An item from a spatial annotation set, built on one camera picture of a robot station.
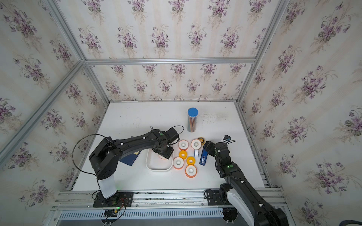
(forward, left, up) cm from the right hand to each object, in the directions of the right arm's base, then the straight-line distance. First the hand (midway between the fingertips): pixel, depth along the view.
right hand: (215, 145), depth 86 cm
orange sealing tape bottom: (-14, +15, -7) cm, 22 cm away
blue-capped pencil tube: (+16, +15, +11) cm, 25 cm away
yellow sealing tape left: (-3, +20, -8) cm, 22 cm away
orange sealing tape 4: (-9, +23, -7) cm, 26 cm away
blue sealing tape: (-4, +12, -3) cm, 13 cm away
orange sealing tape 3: (-10, +32, +3) cm, 34 cm away
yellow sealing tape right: (-7, +16, -8) cm, 19 cm away
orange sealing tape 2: (+3, +12, -6) cm, 14 cm away
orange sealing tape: (+3, +20, -6) cm, 21 cm away
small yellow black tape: (+7, +8, -6) cm, 12 cm away
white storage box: (-9, +38, -7) cm, 40 cm away
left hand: (-5, +30, -4) cm, 31 cm away
